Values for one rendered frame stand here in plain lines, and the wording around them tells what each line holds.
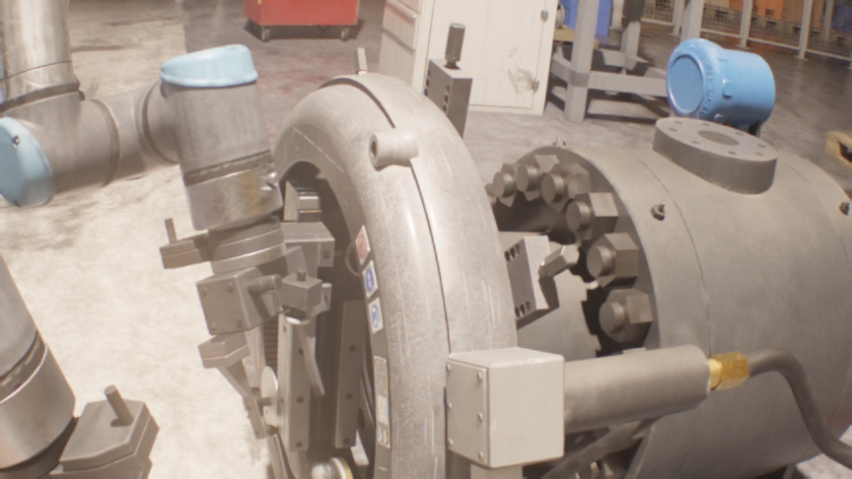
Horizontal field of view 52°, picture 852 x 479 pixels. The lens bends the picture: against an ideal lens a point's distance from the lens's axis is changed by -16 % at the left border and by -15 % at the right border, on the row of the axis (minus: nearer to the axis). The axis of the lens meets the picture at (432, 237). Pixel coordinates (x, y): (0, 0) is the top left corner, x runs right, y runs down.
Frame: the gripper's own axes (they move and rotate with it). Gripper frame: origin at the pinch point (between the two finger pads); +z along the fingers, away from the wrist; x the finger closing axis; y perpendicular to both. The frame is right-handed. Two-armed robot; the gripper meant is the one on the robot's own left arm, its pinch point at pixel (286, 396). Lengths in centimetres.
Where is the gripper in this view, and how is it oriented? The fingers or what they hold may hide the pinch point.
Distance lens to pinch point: 96.1
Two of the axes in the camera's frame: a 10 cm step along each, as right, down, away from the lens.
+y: 9.1, -1.7, -3.7
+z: 2.3, 9.7, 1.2
